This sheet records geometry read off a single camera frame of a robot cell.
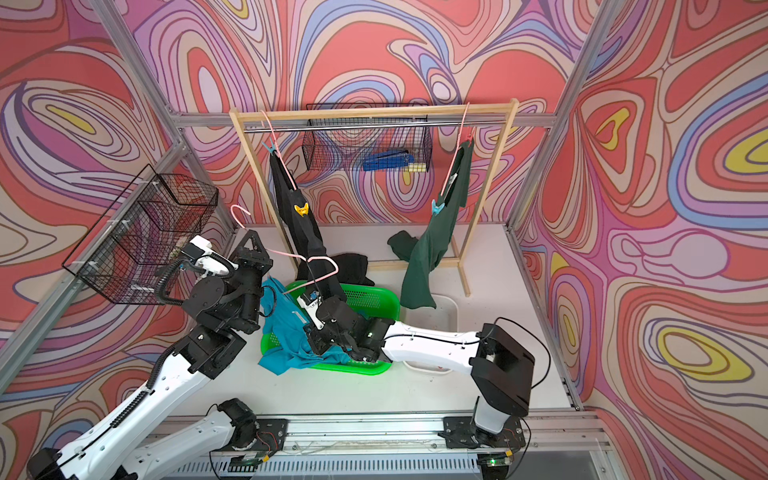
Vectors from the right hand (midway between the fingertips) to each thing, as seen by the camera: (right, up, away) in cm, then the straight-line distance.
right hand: (309, 337), depth 75 cm
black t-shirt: (+9, +16, +23) cm, 30 cm away
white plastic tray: (+39, +1, +18) cm, 43 cm away
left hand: (-7, +27, -15) cm, 31 cm away
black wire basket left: (-44, +22, -4) cm, 49 cm away
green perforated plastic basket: (+14, +6, +18) cm, 24 cm away
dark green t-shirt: (+30, +22, -7) cm, 38 cm away
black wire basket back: (+5, +59, +26) cm, 65 cm away
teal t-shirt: (-5, +4, -2) cm, 7 cm away
